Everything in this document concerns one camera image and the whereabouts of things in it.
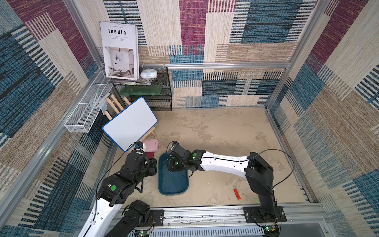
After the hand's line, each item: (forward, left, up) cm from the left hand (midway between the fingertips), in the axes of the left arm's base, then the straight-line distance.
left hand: (152, 160), depth 70 cm
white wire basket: (+30, +47, -2) cm, 56 cm away
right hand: (+2, -5, -11) cm, 12 cm away
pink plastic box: (+19, +7, -18) cm, 27 cm away
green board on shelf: (+50, +14, +3) cm, 52 cm away
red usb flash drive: (-10, -43, -22) cm, 49 cm away
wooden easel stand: (+26, +23, +8) cm, 36 cm away
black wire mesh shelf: (+57, +4, -15) cm, 59 cm away
